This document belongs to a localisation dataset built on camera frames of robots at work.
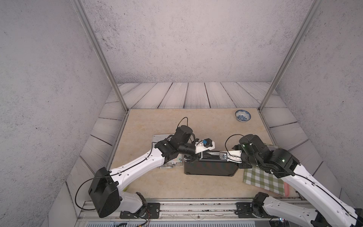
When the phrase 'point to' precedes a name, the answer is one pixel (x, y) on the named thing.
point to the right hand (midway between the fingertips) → (236, 149)
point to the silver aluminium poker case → (178, 161)
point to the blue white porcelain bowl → (242, 116)
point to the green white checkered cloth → (257, 177)
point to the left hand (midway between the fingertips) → (212, 154)
